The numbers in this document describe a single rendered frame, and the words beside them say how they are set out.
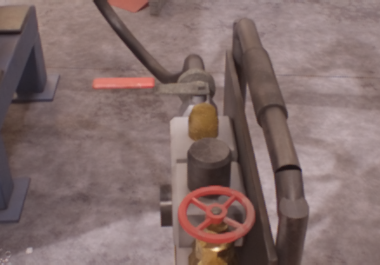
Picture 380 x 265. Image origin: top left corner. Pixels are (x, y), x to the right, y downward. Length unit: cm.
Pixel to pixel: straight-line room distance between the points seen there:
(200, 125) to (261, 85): 12
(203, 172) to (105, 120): 98
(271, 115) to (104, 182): 84
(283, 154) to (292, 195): 4
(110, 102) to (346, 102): 67
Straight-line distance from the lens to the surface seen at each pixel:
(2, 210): 130
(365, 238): 125
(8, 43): 144
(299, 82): 172
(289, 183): 48
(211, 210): 53
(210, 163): 58
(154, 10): 210
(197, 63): 86
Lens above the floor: 87
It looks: 36 degrees down
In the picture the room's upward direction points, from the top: straight up
